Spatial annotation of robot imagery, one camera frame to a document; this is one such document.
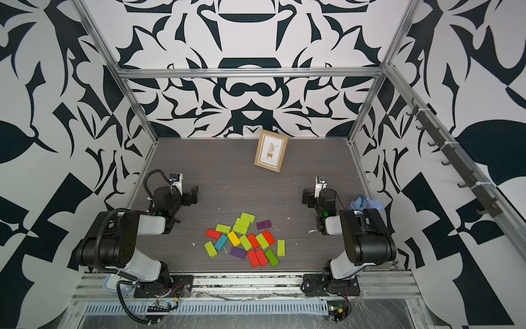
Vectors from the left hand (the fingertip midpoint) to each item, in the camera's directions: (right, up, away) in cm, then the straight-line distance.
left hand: (184, 183), depth 95 cm
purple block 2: (+26, -26, -12) cm, 39 cm away
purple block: (+36, -17, -6) cm, 40 cm away
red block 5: (+36, -27, -15) cm, 47 cm away
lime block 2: (+27, -17, -7) cm, 33 cm away
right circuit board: (+61, -41, -24) cm, 78 cm away
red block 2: (+15, -20, -8) cm, 27 cm away
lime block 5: (+29, -23, -11) cm, 38 cm away
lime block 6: (+36, -22, -11) cm, 44 cm away
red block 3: (+32, -22, -12) cm, 41 cm away
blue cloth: (+77, -7, -9) cm, 77 cm away
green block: (+40, -27, -14) cm, 50 cm away
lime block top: (+29, -14, -5) cm, 33 cm away
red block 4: (+32, -27, -14) cm, 45 cm away
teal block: (+19, -23, -11) cm, 32 cm away
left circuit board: (0, -41, -22) cm, 47 cm away
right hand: (+60, -1, +1) cm, 60 cm away
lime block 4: (+15, -24, -13) cm, 31 cm away
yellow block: (+24, -22, -10) cm, 34 cm away
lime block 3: (+19, -18, -7) cm, 28 cm away
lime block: (+43, -25, -12) cm, 51 cm away
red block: (+38, -21, -9) cm, 45 cm away
